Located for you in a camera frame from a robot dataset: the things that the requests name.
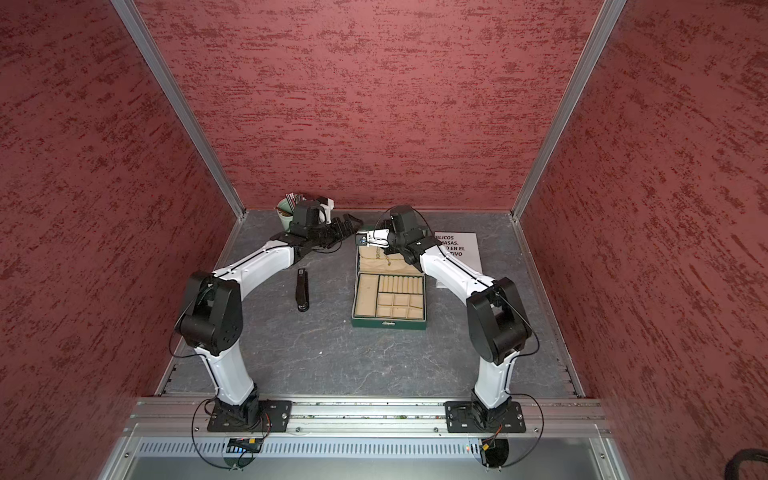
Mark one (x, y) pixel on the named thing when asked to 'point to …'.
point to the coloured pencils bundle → (293, 199)
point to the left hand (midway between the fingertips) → (354, 231)
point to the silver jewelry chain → (389, 263)
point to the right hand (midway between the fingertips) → (384, 227)
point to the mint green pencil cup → (285, 217)
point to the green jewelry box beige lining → (389, 293)
